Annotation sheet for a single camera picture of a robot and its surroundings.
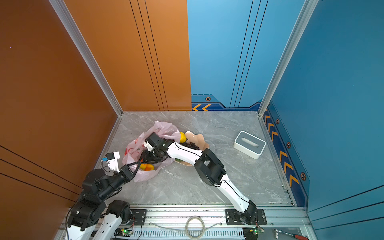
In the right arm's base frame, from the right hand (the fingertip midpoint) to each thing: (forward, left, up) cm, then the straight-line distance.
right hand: (141, 163), depth 84 cm
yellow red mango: (-2, -3, -1) cm, 4 cm away
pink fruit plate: (+17, -33, -5) cm, 38 cm away
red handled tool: (-33, -78, -9) cm, 85 cm away
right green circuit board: (-31, -60, -8) cm, 68 cm away
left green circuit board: (-31, +2, -9) cm, 33 cm away
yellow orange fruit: (+15, -23, +3) cm, 28 cm away
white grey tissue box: (+14, -66, -5) cm, 67 cm away
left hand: (-7, -7, +15) cm, 18 cm away
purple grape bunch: (+15, -28, -5) cm, 32 cm away
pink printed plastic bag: (+6, +6, +1) cm, 9 cm away
